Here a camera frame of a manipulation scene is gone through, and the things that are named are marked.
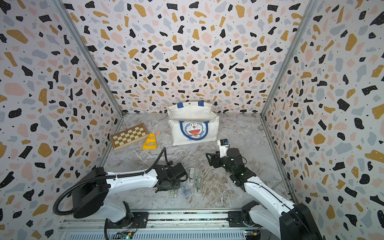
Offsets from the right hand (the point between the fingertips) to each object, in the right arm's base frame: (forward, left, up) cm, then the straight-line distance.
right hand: (211, 153), depth 82 cm
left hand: (-13, +18, -13) cm, 26 cm away
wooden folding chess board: (+18, +58, -10) cm, 61 cm away
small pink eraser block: (+25, +39, -13) cm, 48 cm away
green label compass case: (-11, +7, -13) cm, 19 cm away
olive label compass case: (-18, +21, -13) cm, 30 cm away
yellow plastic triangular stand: (+16, +42, -13) cm, 47 cm away
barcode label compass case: (-4, +11, -13) cm, 18 cm away
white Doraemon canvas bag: (+19, +12, +4) cm, 23 cm away
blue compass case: (-15, +14, -14) cm, 24 cm away
